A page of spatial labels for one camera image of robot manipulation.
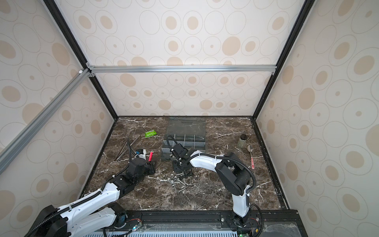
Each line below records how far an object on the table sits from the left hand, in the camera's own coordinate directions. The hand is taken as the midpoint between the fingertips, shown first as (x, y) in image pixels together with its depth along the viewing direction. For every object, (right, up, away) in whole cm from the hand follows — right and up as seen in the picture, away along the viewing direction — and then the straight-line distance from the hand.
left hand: (158, 160), depth 84 cm
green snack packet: (-12, +15, +25) cm, 32 cm away
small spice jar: (+52, +8, +16) cm, 55 cm away
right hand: (+9, -6, +7) cm, 13 cm away
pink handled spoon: (+59, +4, +16) cm, 61 cm away
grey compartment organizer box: (+17, +16, +29) cm, 37 cm away
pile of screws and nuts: (+9, -14, +2) cm, 17 cm away
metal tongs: (-27, +1, +12) cm, 30 cm away
